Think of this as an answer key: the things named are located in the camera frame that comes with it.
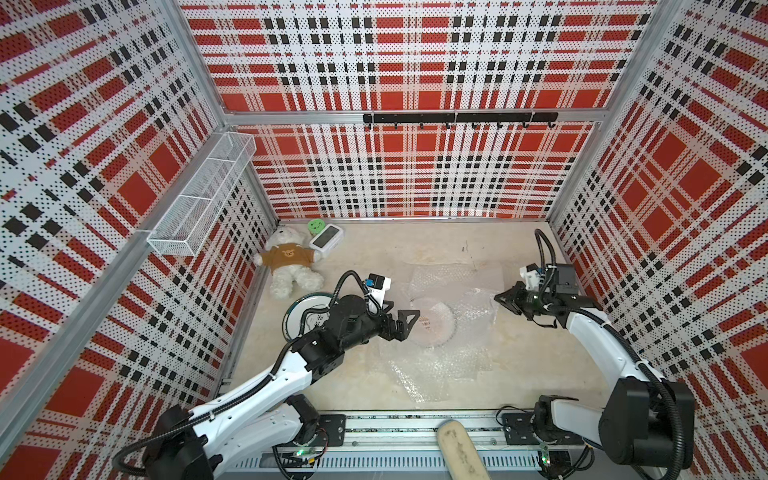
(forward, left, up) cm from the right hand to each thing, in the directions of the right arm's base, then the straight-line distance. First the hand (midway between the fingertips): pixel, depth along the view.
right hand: (497, 297), depth 83 cm
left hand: (-7, +25, +6) cm, 27 cm away
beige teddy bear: (+18, +66, -6) cm, 68 cm away
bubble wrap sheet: (-17, +19, -12) cm, 29 cm away
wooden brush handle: (-37, +14, -8) cm, 40 cm away
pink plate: (-6, +18, -3) cm, 19 cm away
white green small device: (+30, +55, -9) cm, 64 cm away
